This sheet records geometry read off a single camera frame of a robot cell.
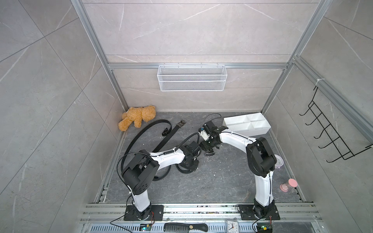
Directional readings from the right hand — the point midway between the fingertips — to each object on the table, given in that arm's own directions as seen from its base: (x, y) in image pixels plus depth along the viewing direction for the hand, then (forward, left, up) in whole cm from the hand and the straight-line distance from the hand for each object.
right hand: (207, 145), depth 97 cm
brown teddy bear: (+23, +51, +6) cm, 57 cm away
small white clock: (-45, -8, -1) cm, 45 cm away
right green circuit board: (-45, -25, -5) cm, 52 cm away
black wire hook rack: (-23, -52, +31) cm, 65 cm away
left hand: (-13, +9, -1) cm, 16 cm away
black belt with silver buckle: (-18, +10, +3) cm, 21 cm away
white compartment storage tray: (+15, -33, +3) cm, 37 cm away
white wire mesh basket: (+39, +12, +28) cm, 49 cm away
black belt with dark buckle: (+10, +30, 0) cm, 32 cm away
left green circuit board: (-44, +35, -3) cm, 57 cm away
